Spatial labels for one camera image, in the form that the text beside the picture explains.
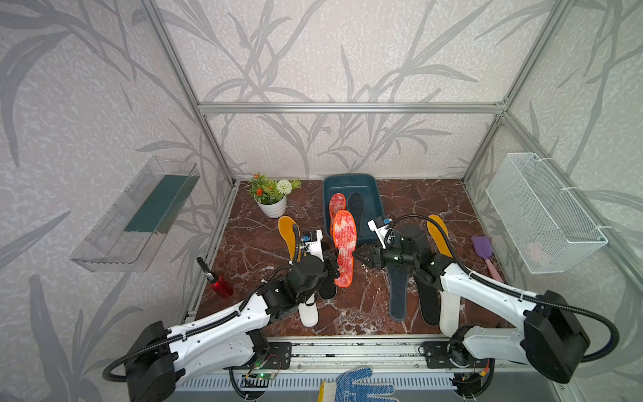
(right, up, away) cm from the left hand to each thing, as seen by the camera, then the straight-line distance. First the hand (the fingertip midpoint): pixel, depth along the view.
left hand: (342, 252), depth 75 cm
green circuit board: (-23, -35, -4) cm, 42 cm away
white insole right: (+35, -21, +6) cm, 41 cm away
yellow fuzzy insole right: (+39, +1, +26) cm, 47 cm away
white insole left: (-11, -22, +6) cm, 25 cm away
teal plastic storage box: (+12, +24, +43) cm, 50 cm away
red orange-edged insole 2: (-2, +14, +34) cm, 37 cm away
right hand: (+4, 0, +2) cm, 4 cm away
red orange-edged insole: (+1, +6, +1) cm, 6 cm away
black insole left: (-5, -12, +4) cm, 13 cm away
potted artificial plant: (-28, +18, +22) cm, 39 cm away
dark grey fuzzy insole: (+7, +14, +35) cm, 38 cm away
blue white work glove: (0, -36, -7) cm, 37 cm away
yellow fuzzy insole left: (-24, +5, +31) cm, 39 cm away
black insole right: (+29, -18, +8) cm, 35 cm away
